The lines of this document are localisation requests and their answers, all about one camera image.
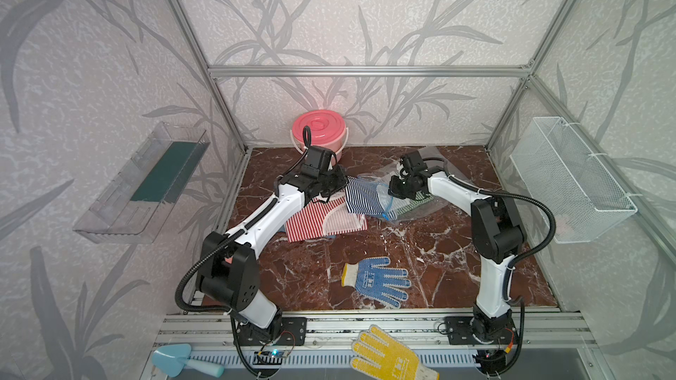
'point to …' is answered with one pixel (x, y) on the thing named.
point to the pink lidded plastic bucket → (328, 129)
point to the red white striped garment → (329, 217)
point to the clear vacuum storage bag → (435, 157)
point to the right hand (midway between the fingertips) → (388, 189)
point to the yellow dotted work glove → (379, 356)
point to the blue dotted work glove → (372, 281)
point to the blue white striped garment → (363, 197)
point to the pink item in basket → (563, 225)
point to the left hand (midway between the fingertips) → (350, 178)
